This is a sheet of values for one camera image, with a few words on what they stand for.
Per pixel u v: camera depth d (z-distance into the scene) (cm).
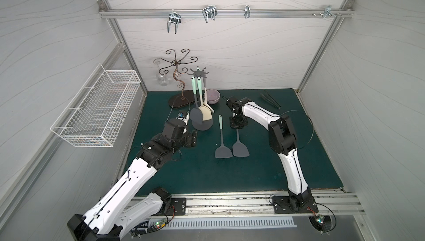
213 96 112
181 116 63
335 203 77
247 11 76
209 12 76
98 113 69
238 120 85
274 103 114
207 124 98
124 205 42
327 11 77
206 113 91
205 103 91
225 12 78
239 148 91
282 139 59
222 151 89
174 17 78
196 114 89
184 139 63
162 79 99
